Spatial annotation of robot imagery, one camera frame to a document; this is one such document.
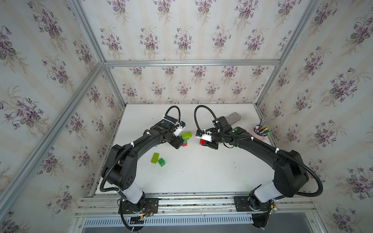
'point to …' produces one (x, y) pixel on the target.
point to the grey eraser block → (232, 118)
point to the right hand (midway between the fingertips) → (206, 138)
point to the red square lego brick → (185, 144)
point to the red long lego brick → (201, 141)
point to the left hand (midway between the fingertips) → (177, 139)
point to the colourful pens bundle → (262, 129)
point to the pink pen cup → (263, 139)
